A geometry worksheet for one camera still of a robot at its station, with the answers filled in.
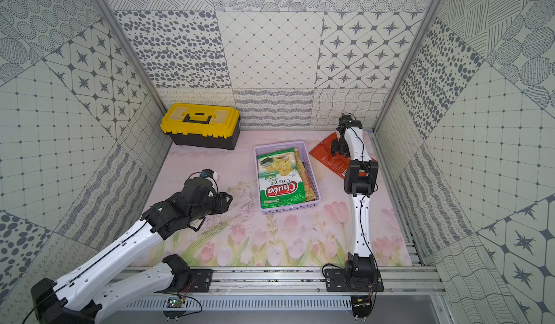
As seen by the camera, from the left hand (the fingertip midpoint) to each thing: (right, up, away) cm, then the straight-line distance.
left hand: (227, 194), depth 76 cm
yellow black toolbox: (-19, +27, +26) cm, 42 cm away
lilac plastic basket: (+10, +16, +28) cm, 34 cm away
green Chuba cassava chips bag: (+18, +2, +15) cm, 24 cm away
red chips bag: (+47, +9, +29) cm, 56 cm away
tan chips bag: (+31, -3, +12) cm, 33 cm away
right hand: (+50, +12, +31) cm, 60 cm away
